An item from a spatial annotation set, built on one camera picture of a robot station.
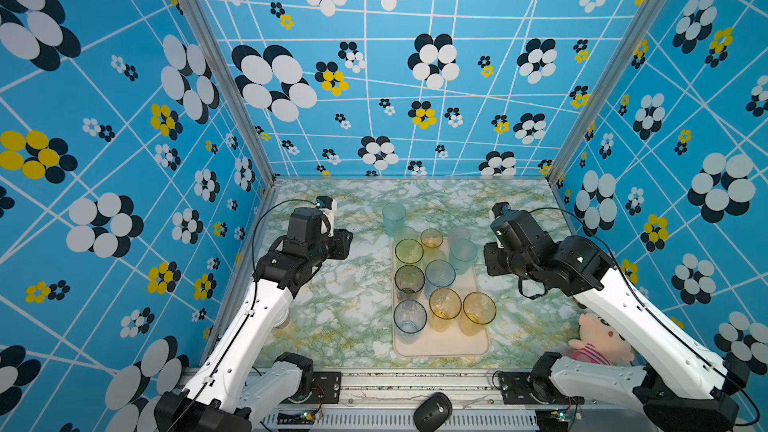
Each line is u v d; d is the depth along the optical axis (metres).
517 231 0.49
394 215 1.04
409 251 0.94
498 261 0.61
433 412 0.68
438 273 0.82
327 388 0.74
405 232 0.97
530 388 0.65
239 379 0.41
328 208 0.66
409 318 0.79
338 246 0.66
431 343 0.82
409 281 0.85
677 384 0.39
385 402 0.72
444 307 0.75
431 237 0.99
